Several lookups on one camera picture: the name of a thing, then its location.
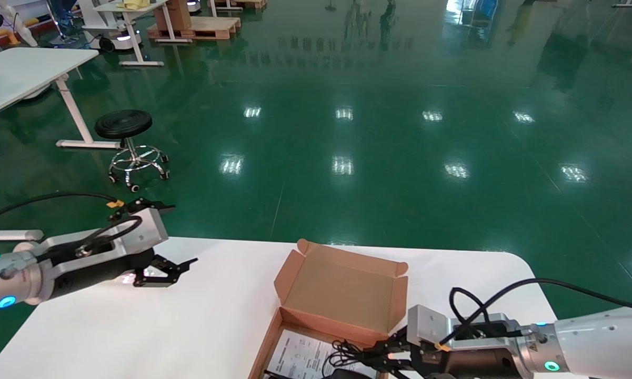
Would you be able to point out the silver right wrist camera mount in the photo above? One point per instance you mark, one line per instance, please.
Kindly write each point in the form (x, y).
(426, 321)

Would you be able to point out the small white table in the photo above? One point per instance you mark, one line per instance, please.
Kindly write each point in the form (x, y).
(108, 7)

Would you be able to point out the yellow cloth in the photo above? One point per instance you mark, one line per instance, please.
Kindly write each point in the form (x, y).
(133, 4)

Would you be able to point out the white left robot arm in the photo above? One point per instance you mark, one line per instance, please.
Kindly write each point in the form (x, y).
(10, 273)

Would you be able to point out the person in blue trousers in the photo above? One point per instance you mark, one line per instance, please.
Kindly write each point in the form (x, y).
(64, 4)

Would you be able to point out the white slanted robot limb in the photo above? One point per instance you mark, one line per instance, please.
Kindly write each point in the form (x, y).
(20, 29)

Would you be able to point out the brown cardboard carton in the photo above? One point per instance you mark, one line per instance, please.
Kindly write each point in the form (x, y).
(175, 13)

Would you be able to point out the wooden pallet with box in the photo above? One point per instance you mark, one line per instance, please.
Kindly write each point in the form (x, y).
(210, 25)

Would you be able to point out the brown cardboard storage box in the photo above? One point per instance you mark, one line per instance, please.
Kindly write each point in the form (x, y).
(342, 295)

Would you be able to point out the black round stool chrome base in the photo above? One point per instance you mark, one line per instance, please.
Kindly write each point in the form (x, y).
(123, 123)

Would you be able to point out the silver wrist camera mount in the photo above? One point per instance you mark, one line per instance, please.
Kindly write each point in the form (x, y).
(426, 321)
(150, 229)

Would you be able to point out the empty wooden pallet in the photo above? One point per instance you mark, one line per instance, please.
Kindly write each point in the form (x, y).
(242, 3)

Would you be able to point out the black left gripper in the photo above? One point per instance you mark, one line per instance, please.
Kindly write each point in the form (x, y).
(94, 271)

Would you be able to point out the large white table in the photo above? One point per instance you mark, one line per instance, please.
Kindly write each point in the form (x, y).
(21, 73)

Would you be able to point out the white table foot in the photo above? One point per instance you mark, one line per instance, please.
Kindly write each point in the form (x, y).
(21, 235)

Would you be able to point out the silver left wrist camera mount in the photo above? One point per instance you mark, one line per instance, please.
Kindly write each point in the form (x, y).
(150, 229)

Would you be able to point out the white printed instruction sheet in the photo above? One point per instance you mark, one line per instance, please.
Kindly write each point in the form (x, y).
(300, 358)

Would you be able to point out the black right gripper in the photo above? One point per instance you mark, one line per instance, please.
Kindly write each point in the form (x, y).
(479, 364)

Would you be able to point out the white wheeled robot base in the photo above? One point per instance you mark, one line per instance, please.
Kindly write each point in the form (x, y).
(110, 38)

